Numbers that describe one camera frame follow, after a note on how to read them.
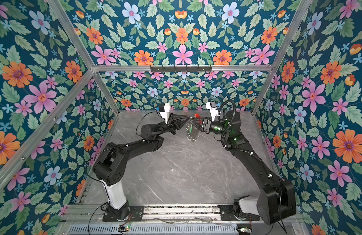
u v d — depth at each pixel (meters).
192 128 0.67
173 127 0.64
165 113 0.63
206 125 0.61
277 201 0.40
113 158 0.54
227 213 0.73
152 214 0.75
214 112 0.64
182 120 0.67
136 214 0.73
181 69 0.92
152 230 0.77
